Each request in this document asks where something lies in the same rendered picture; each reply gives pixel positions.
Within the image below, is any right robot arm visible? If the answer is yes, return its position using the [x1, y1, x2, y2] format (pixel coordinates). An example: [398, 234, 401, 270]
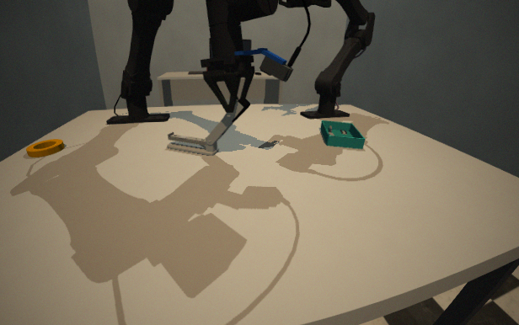
[106, 0, 293, 125]

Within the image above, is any orange ring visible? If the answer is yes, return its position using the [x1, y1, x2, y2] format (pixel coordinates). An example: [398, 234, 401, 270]
[26, 139, 64, 157]

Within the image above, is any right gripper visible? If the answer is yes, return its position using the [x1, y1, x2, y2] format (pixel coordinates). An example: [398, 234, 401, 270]
[201, 23, 287, 113]

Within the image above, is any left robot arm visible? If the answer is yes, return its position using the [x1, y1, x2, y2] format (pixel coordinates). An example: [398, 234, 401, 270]
[300, 0, 375, 119]

